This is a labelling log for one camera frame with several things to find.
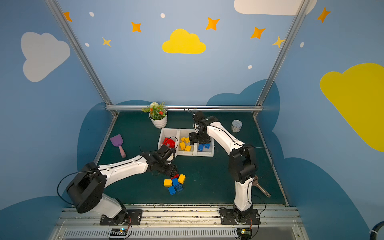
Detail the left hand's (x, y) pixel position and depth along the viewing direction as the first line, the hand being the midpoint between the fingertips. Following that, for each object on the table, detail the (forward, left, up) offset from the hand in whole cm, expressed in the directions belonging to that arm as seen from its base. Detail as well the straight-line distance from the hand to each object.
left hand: (173, 169), depth 87 cm
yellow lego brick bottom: (-7, +3, -2) cm, 8 cm away
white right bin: (+16, -20, -4) cm, 26 cm away
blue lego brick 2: (-7, -1, -2) cm, 7 cm away
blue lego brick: (+18, -17, -3) cm, 25 cm away
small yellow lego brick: (+23, -4, -1) cm, 23 cm away
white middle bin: (+28, -5, 0) cm, 29 cm away
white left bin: (+25, +5, -2) cm, 26 cm away
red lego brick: (+21, +8, -1) cm, 23 cm away
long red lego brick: (+18, +3, +1) cm, 19 cm away
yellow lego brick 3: (-5, -5, -1) cm, 7 cm away
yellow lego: (+17, -4, 0) cm, 18 cm away
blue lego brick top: (+18, -21, -1) cm, 27 cm away
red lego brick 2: (-3, -2, -2) cm, 4 cm away
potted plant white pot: (+35, +13, +11) cm, 39 cm away
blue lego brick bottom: (-11, 0, -3) cm, 11 cm away
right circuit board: (-30, -38, -7) cm, 49 cm away
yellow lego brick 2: (+22, -7, -1) cm, 23 cm away
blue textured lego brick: (-9, -4, -4) cm, 11 cm away
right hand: (+15, -14, +9) cm, 22 cm away
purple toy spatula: (+22, +43, -4) cm, 48 cm away
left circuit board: (-30, +25, -7) cm, 40 cm away
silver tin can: (+33, -43, +2) cm, 54 cm away
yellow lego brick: (+16, -8, -2) cm, 18 cm away
